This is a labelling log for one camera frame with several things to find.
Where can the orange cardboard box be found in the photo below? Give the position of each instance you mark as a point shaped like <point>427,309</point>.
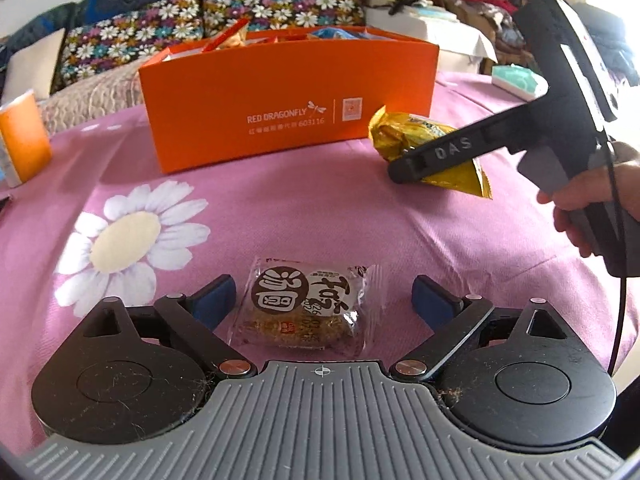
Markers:
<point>225,95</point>

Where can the beige quilted sofa cover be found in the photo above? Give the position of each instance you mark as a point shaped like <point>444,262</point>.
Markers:
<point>90,95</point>

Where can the orange plastic cup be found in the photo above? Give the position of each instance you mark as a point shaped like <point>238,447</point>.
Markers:
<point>22,135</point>

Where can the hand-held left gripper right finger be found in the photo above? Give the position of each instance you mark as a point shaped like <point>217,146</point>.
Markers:
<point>432,302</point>

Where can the floral cushion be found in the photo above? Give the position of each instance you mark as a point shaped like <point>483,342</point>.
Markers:
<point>280,5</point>
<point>130,35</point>

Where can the yellow snack packet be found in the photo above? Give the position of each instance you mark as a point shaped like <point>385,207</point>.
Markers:
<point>400,132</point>

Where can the blue snack packet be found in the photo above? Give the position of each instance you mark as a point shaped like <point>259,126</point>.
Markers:
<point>332,34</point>

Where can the beige pillow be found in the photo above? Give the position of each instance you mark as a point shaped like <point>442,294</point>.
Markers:
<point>32,65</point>

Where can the dark jacket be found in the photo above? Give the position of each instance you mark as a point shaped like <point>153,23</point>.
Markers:
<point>615,45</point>

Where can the teal tissue pack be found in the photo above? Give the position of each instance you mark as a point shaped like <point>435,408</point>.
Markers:
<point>515,80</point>

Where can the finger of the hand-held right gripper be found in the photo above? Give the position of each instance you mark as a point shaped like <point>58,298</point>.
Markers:
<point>450,147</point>

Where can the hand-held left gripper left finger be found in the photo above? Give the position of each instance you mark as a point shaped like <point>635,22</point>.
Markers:
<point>215,302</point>

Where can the clear peanut candy packet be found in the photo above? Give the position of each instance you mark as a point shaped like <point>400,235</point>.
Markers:
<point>230,37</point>

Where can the white paper covered box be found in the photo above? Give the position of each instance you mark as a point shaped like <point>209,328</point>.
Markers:
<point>450,30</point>

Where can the person's right hand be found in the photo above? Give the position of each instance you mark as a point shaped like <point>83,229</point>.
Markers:
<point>590,195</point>

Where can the clear brown cake packet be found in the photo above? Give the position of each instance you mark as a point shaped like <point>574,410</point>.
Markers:
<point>300,310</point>

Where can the purple daisy tablecloth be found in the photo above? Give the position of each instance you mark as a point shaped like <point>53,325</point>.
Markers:
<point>300,210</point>

